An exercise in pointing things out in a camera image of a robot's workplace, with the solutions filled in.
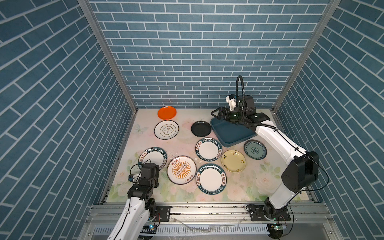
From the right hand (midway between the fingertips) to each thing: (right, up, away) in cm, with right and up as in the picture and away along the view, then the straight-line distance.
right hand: (215, 113), depth 81 cm
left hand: (-32, -31, +5) cm, 45 cm away
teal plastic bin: (+12, -13, +21) cm, 28 cm away
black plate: (-7, -10, +29) cm, 32 cm away
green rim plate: (-3, -23, +16) cm, 28 cm away
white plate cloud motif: (-33, -11, +27) cm, 44 cm away
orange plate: (-35, +3, +37) cm, 51 cm away
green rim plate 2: (-38, -26, +13) cm, 48 cm away
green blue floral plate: (+29, -23, +17) cm, 41 cm away
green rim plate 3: (-2, -38, +4) cm, 38 cm away
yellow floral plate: (+13, -29, +11) cm, 34 cm away
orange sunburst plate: (-19, -34, +8) cm, 40 cm away
